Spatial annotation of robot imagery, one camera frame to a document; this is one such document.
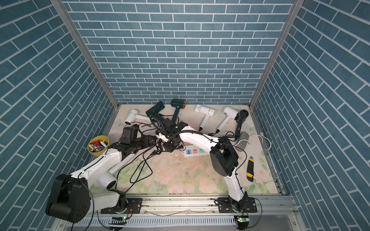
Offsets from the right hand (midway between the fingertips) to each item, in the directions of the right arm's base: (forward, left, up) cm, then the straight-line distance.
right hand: (170, 147), depth 87 cm
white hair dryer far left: (+26, +34, -2) cm, 43 cm away
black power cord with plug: (-1, +11, -6) cm, 12 cm away
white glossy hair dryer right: (+36, -42, -5) cm, 56 cm away
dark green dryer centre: (+44, +1, -5) cm, 45 cm away
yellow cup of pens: (-5, +41, +4) cm, 42 cm away
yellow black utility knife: (-9, -49, -8) cm, 50 cm away
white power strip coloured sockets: (+2, -12, -6) cm, 14 cm away
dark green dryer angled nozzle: (+31, +19, -2) cm, 37 cm away
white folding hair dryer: (+36, -23, -4) cm, 43 cm away
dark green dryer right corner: (+30, -47, -2) cm, 56 cm away
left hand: (+3, +11, +2) cm, 11 cm away
